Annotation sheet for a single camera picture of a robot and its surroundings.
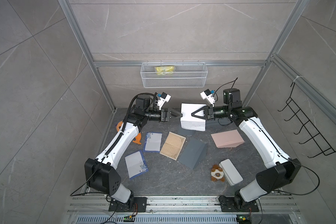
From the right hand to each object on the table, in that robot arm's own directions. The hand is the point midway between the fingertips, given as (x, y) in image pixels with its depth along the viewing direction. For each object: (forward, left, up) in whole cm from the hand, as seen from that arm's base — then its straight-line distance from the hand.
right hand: (193, 116), depth 66 cm
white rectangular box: (-16, -24, -33) cm, 44 cm away
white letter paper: (+4, +10, -37) cm, 38 cm away
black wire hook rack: (-5, -57, -5) cm, 57 cm away
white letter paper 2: (+8, +24, -36) cm, 44 cm away
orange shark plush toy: (+8, +36, -35) cm, 51 cm away
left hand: (0, +7, -1) cm, 7 cm away
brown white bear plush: (-16, -16, -34) cm, 41 cm away
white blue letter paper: (-2, +2, -2) cm, 3 cm away
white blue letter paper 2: (-9, +34, -37) cm, 51 cm away
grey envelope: (0, -5, -38) cm, 38 cm away
